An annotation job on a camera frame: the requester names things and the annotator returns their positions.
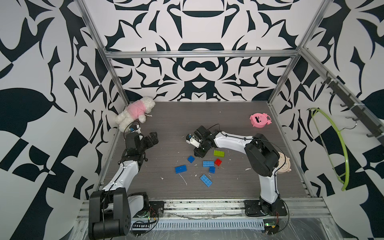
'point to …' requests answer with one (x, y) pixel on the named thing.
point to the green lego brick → (219, 153)
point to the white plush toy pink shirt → (136, 110)
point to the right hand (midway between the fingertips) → (197, 148)
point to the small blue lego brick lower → (212, 169)
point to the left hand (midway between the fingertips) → (148, 133)
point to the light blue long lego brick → (205, 179)
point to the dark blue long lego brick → (181, 168)
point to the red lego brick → (218, 162)
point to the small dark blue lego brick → (191, 159)
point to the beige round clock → (286, 167)
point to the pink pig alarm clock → (260, 120)
